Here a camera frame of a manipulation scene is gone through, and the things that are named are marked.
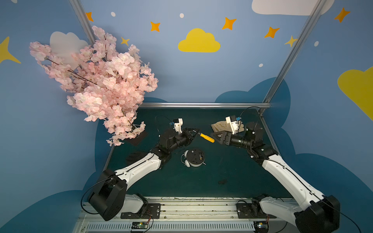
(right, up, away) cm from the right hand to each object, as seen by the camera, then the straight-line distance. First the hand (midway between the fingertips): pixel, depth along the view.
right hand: (215, 134), depth 72 cm
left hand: (-7, +3, +1) cm, 8 cm away
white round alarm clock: (-10, -16, +18) cm, 26 cm away
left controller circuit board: (-39, -46, -1) cm, 60 cm away
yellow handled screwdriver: (-4, -2, +1) cm, 5 cm away
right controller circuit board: (+24, -48, +1) cm, 54 cm away
